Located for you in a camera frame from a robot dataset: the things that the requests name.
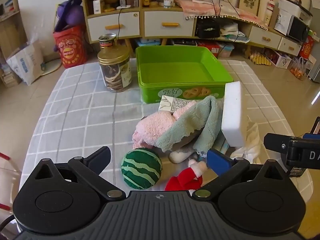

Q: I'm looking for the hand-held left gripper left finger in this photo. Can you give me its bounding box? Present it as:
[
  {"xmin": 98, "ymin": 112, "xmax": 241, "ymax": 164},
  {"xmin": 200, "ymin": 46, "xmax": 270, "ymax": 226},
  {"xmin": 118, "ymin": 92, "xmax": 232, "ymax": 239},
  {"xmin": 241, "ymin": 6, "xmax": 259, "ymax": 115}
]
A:
[{"xmin": 34, "ymin": 146, "xmax": 127, "ymax": 202}]

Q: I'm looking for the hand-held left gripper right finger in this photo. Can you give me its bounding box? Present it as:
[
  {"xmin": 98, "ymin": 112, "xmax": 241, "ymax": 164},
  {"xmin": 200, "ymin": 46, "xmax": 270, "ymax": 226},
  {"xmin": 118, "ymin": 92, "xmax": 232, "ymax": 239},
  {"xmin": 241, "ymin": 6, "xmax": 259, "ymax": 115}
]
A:
[{"xmin": 191, "ymin": 148, "xmax": 288, "ymax": 200}]

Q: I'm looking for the red santa doll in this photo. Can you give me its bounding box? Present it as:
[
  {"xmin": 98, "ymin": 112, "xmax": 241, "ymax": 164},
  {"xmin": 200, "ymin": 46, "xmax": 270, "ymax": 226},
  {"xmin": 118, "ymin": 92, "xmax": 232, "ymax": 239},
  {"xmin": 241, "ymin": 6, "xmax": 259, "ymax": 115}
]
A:
[{"xmin": 164, "ymin": 160, "xmax": 208, "ymax": 192}]

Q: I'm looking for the watermelon plush ball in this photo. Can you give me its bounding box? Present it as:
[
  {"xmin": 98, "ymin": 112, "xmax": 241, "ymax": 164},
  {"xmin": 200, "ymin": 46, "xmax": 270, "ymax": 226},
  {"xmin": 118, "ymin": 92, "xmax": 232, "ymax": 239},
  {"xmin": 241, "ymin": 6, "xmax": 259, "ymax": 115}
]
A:
[{"xmin": 121, "ymin": 148, "xmax": 162, "ymax": 190}]

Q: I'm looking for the green fluffy towel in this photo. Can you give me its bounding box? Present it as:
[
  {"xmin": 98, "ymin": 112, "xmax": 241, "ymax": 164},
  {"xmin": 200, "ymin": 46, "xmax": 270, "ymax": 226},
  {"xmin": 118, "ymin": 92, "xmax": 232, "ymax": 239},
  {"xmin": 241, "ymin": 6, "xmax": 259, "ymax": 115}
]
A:
[{"xmin": 156, "ymin": 96, "xmax": 224, "ymax": 155}]

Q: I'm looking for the white sponge block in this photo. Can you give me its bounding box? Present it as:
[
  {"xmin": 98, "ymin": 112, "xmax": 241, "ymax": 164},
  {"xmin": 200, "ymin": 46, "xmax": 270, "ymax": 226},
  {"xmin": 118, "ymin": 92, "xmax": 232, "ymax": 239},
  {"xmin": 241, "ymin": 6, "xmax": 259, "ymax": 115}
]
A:
[{"xmin": 221, "ymin": 81, "xmax": 248, "ymax": 147}]

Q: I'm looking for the pink fluffy towel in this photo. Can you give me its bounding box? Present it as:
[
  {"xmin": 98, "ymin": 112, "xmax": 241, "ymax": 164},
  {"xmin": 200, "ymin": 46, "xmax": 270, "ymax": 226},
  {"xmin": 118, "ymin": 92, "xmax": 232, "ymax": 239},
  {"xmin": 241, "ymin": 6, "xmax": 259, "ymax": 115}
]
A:
[{"xmin": 132, "ymin": 100, "xmax": 198, "ymax": 150}]

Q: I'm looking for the green plastic box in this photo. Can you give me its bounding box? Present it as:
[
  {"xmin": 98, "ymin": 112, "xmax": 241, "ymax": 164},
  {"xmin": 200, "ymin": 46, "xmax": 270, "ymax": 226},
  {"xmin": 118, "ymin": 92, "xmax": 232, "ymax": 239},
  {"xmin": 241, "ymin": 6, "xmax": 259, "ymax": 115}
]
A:
[{"xmin": 136, "ymin": 45, "xmax": 234, "ymax": 104}]

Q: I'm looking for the grey checked tablecloth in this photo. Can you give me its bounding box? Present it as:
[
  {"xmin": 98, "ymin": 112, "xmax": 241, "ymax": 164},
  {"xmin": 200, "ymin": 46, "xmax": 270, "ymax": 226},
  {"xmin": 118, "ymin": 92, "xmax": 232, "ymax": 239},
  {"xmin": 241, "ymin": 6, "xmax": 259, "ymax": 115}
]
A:
[{"xmin": 19, "ymin": 59, "xmax": 314, "ymax": 232}]

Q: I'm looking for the bag of oranges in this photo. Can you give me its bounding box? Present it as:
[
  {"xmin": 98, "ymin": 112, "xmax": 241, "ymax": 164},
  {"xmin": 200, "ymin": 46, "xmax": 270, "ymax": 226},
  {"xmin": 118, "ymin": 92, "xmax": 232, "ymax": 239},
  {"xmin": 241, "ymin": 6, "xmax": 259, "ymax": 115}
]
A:
[{"xmin": 290, "ymin": 57, "xmax": 311, "ymax": 80}]

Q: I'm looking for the milk carton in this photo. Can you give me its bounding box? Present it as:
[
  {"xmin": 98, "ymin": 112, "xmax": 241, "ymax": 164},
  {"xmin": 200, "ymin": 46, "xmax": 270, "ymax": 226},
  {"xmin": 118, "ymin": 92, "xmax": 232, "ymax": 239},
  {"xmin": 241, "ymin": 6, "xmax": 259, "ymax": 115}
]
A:
[{"xmin": 158, "ymin": 95, "xmax": 198, "ymax": 113}]

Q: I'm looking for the grey refrigerator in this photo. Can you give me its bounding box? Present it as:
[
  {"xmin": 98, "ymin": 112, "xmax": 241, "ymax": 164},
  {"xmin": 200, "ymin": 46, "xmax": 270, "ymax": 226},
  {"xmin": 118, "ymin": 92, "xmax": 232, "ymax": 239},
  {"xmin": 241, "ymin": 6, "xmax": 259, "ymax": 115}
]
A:
[{"xmin": 307, "ymin": 5, "xmax": 320, "ymax": 83}]

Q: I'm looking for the patterned cardboard box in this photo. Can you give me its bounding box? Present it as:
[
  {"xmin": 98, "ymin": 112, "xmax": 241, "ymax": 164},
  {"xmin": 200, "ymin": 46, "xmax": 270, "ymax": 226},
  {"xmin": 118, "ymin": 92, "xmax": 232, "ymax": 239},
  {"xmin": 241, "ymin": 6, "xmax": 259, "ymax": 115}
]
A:
[{"xmin": 262, "ymin": 47, "xmax": 292, "ymax": 68}]

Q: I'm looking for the row of yellow corn cobs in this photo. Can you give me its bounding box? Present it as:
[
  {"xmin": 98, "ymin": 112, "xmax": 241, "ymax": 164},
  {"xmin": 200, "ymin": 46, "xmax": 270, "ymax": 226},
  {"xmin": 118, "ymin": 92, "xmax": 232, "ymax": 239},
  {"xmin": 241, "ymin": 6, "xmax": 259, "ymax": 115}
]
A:
[{"xmin": 250, "ymin": 51, "xmax": 272, "ymax": 66}]

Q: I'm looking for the red gift box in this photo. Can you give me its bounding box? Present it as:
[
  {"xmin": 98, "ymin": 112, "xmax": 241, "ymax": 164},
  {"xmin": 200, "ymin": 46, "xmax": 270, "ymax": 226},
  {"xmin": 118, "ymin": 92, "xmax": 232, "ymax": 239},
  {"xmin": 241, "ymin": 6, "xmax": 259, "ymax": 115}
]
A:
[{"xmin": 299, "ymin": 36, "xmax": 316, "ymax": 59}]

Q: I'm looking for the cookie jar with gold lid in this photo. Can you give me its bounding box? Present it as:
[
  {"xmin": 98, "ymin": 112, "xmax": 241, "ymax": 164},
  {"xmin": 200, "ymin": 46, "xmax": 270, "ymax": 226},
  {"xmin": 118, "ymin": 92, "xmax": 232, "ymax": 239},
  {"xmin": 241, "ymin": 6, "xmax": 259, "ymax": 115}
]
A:
[{"xmin": 97, "ymin": 44, "xmax": 132, "ymax": 93}]

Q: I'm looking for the white round floor base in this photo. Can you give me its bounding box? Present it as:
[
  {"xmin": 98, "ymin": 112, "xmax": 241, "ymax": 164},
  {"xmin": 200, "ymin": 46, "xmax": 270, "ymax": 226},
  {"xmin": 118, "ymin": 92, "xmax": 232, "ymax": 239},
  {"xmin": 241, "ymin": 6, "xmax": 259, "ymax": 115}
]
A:
[{"xmin": 41, "ymin": 57, "xmax": 63, "ymax": 75}]

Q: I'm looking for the low wooden sideboard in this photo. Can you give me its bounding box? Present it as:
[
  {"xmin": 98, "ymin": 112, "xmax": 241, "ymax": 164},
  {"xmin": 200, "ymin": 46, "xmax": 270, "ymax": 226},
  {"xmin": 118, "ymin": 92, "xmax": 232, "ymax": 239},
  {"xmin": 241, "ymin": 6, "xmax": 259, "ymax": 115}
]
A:
[{"xmin": 195, "ymin": 17, "xmax": 303, "ymax": 57}]

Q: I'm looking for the microwave oven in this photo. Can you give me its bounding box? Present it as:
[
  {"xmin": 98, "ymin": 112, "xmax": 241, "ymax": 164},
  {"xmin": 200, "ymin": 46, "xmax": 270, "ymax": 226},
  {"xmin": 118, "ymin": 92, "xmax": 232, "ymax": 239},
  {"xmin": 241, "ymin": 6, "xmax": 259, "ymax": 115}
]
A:
[{"xmin": 274, "ymin": 10, "xmax": 310, "ymax": 43}]

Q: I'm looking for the red snack bucket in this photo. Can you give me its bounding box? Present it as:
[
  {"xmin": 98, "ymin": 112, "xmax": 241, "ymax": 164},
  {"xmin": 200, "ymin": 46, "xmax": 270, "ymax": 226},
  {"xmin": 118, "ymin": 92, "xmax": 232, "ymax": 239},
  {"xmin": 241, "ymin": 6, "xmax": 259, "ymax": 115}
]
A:
[{"xmin": 53, "ymin": 25, "xmax": 87, "ymax": 68}]

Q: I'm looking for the tin can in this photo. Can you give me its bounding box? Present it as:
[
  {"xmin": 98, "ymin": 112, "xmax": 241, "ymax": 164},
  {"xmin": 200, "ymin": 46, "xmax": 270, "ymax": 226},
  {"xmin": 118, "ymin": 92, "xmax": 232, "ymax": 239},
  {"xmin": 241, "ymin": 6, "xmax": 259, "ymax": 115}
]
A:
[{"xmin": 99, "ymin": 33, "xmax": 117, "ymax": 51}]

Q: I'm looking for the white paper bag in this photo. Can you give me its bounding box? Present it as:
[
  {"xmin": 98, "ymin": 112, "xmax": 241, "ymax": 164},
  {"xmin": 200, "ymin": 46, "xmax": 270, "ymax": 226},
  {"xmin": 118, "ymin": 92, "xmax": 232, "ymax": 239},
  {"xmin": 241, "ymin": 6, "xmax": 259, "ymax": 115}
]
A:
[{"xmin": 6, "ymin": 39, "xmax": 45, "ymax": 85}]

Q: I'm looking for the white bottle with red cap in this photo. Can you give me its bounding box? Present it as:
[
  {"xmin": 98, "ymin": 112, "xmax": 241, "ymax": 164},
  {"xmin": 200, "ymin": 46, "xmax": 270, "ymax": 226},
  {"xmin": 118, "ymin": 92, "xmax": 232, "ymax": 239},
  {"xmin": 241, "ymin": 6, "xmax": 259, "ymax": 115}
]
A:
[{"xmin": 264, "ymin": 1, "xmax": 275, "ymax": 27}]

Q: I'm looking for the white appliance box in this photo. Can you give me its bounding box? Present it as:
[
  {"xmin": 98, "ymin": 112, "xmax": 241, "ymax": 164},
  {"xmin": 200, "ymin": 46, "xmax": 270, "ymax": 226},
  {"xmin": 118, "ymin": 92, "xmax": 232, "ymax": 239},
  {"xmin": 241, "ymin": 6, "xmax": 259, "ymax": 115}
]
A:
[{"xmin": 277, "ymin": 0, "xmax": 313, "ymax": 22}]

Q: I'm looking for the purple plush toy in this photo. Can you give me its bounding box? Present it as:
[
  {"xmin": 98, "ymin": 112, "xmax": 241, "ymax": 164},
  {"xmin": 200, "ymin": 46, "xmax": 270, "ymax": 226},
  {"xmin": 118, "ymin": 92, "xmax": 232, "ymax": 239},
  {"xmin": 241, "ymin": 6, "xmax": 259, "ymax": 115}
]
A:
[{"xmin": 54, "ymin": 0, "xmax": 84, "ymax": 32}]

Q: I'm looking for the white carton on shelf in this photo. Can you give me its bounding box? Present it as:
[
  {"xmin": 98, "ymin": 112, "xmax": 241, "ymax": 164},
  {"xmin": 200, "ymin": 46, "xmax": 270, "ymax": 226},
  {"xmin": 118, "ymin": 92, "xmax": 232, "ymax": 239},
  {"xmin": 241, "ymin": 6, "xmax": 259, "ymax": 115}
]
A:
[{"xmin": 93, "ymin": 0, "xmax": 105, "ymax": 15}]

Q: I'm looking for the pink fringed cloth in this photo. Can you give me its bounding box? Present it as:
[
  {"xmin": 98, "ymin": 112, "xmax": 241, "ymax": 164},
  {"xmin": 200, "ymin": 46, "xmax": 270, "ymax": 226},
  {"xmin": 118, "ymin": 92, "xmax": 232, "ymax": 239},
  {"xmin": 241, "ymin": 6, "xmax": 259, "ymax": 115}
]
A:
[{"xmin": 175, "ymin": 0, "xmax": 268, "ymax": 29}]

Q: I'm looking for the wooden shelf cabinet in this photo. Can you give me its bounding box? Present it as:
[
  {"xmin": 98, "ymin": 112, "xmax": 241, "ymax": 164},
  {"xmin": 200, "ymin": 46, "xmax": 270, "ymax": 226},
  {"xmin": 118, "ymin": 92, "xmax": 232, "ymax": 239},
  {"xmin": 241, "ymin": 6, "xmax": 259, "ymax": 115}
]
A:
[{"xmin": 80, "ymin": 0, "xmax": 202, "ymax": 53}]

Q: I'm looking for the wooden bookshelf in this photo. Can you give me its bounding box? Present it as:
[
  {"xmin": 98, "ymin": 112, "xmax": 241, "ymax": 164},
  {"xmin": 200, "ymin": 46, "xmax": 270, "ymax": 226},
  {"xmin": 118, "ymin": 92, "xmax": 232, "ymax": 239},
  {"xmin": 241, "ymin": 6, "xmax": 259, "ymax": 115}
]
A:
[{"xmin": 0, "ymin": 0, "xmax": 28, "ymax": 53}]

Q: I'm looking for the white drawer with yellow handle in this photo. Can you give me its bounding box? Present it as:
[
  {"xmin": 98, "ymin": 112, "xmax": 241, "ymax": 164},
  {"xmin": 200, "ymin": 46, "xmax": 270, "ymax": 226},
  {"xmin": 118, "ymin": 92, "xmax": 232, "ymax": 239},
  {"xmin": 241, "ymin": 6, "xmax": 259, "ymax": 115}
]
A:
[
  {"xmin": 87, "ymin": 12, "xmax": 140, "ymax": 42},
  {"xmin": 144, "ymin": 11, "xmax": 195, "ymax": 37}
]

